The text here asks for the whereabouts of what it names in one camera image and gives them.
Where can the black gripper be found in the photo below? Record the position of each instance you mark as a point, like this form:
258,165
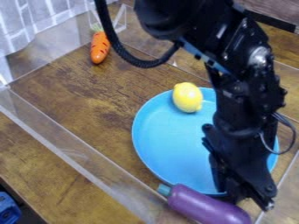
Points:
238,163

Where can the purple toy eggplant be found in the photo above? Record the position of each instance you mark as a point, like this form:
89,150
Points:
201,207

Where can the blue round tray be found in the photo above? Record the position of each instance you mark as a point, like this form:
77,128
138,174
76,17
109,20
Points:
168,137

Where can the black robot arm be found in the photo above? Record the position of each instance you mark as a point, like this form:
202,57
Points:
218,32

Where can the yellow toy lemon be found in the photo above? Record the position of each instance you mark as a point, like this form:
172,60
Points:
188,97

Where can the blue plastic object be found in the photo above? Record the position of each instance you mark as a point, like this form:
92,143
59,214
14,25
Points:
10,210

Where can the orange toy carrot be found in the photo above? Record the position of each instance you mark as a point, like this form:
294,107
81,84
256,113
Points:
100,45

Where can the white checkered curtain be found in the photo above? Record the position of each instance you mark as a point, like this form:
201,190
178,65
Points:
27,17

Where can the clear acrylic enclosure wall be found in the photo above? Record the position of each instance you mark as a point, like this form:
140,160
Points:
144,202

